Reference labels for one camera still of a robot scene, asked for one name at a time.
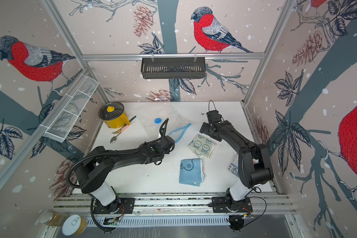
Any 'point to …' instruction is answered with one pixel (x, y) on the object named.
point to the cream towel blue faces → (202, 146)
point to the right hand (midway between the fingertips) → (208, 130)
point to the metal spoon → (114, 139)
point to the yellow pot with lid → (113, 114)
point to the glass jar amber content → (53, 218)
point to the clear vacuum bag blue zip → (152, 120)
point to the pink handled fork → (121, 130)
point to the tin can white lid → (74, 225)
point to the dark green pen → (132, 118)
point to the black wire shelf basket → (175, 69)
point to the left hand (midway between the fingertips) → (167, 141)
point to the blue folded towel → (192, 172)
